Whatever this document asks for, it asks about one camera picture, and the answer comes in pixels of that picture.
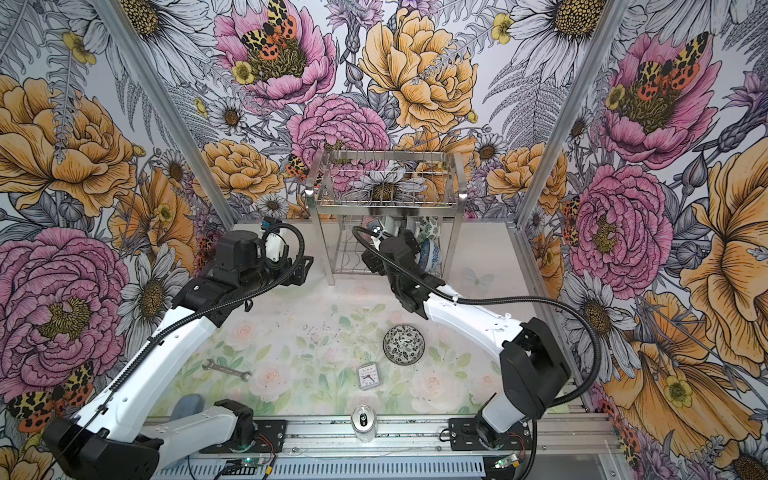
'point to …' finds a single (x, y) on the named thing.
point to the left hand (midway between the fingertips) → (294, 266)
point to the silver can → (363, 422)
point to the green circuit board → (509, 460)
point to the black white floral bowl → (404, 345)
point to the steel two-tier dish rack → (352, 189)
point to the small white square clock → (368, 376)
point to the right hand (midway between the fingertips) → (389, 245)
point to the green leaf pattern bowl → (431, 230)
